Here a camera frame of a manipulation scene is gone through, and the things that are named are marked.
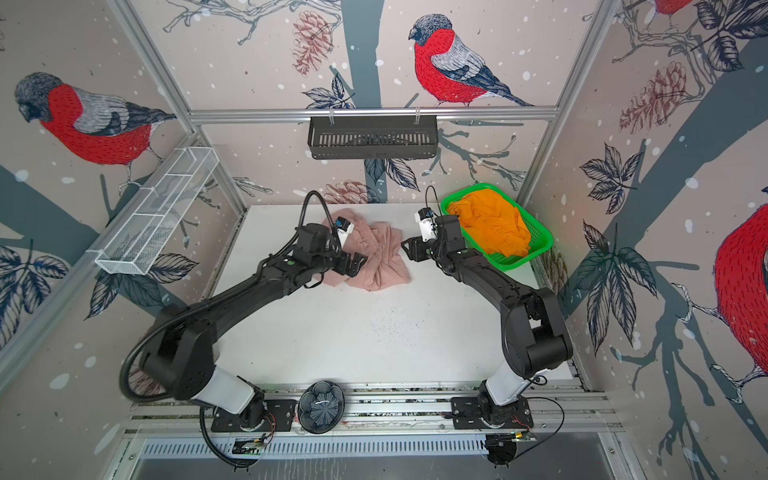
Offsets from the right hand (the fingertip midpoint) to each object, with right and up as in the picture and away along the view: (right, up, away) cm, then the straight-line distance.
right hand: (409, 243), depth 90 cm
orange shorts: (+32, +7, +18) cm, 37 cm away
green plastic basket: (+47, +2, +13) cm, 49 cm away
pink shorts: (-9, -1, +16) cm, 18 cm away
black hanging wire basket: (-13, +38, +16) cm, 44 cm away
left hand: (-17, -2, -5) cm, 17 cm away
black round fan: (-23, -41, -16) cm, 50 cm away
